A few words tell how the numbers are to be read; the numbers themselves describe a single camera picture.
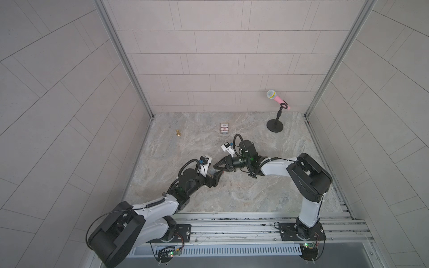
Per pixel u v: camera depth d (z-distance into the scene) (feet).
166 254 2.23
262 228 2.41
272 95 3.00
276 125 3.65
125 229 1.35
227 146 2.65
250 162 2.33
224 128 3.54
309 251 2.25
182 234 2.31
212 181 2.36
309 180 1.60
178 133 3.45
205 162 2.24
